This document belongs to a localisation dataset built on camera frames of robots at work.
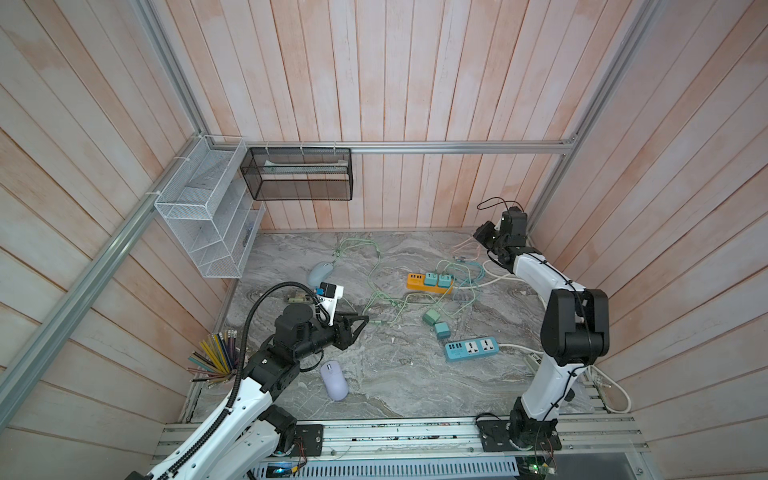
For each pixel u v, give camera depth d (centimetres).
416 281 102
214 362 76
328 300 64
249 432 59
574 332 51
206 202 69
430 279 98
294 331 54
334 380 81
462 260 110
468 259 110
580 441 74
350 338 64
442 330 92
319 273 105
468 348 86
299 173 107
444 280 98
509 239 75
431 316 95
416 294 101
